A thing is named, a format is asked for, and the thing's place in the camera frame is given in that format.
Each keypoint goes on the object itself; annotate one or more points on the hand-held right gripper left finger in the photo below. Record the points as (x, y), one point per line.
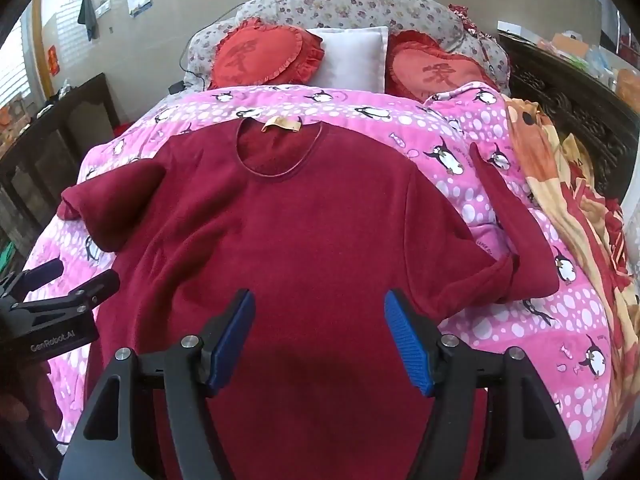
(232, 340)

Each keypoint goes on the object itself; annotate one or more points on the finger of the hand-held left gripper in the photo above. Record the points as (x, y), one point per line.
(42, 271)
(85, 291)

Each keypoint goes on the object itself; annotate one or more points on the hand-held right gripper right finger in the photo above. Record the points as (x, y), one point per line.
(406, 342)

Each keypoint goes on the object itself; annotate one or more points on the dark red sweater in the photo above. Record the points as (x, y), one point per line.
(310, 230)

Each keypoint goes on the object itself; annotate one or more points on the pink penguin blanket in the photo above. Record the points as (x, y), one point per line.
(525, 320)

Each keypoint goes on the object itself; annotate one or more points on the dark wooden cabinet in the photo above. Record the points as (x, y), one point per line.
(65, 130)

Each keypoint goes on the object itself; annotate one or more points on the window with blinds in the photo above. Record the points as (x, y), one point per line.
(20, 65)

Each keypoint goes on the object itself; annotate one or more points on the orange cartoon blanket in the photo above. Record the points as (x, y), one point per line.
(537, 150)

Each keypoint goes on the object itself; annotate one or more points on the hanging dark cloth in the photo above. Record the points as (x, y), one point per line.
(89, 15)

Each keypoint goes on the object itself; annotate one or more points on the red heart pillow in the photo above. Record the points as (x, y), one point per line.
(430, 72)
(260, 52)

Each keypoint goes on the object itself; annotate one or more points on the white pillow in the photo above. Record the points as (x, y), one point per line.
(350, 57)

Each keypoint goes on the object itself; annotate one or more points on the dark carved wooden furniture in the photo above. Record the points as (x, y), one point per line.
(565, 95)

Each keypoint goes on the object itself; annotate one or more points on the floral bedding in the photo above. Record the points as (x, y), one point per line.
(350, 7)

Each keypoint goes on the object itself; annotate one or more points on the cardboard box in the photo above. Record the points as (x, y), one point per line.
(570, 44)

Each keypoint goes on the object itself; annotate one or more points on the red wall sticker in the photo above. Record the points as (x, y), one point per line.
(55, 60)

